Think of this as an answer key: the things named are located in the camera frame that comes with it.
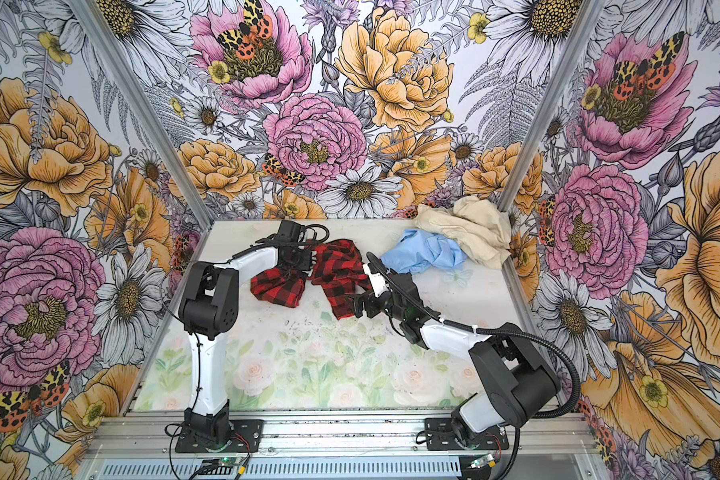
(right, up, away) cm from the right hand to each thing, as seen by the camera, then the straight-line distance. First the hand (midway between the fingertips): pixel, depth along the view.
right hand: (359, 297), depth 87 cm
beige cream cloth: (+42, +21, +21) cm, 52 cm away
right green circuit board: (+30, -36, -15) cm, 50 cm away
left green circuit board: (-31, -36, -15) cm, 50 cm away
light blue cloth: (+19, +13, +13) cm, 26 cm away
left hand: (-20, +7, +18) cm, 28 cm away
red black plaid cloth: (-7, +7, +10) cm, 14 cm away
